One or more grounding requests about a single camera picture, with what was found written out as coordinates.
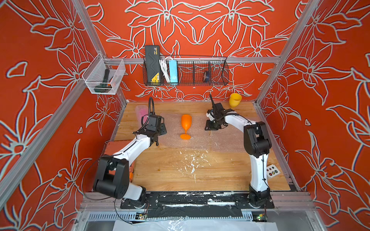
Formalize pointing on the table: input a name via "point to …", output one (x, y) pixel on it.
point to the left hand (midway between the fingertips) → (161, 126)
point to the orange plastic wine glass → (186, 121)
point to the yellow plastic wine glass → (234, 99)
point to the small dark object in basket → (207, 74)
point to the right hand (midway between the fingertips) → (204, 127)
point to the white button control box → (272, 171)
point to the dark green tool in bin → (105, 86)
